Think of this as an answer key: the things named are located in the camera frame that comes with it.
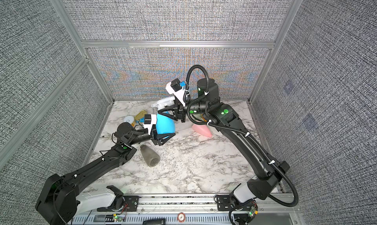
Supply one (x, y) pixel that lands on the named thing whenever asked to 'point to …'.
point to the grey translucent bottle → (152, 158)
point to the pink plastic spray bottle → (202, 129)
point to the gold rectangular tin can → (140, 115)
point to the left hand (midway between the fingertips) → (175, 127)
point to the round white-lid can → (128, 119)
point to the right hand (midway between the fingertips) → (160, 106)
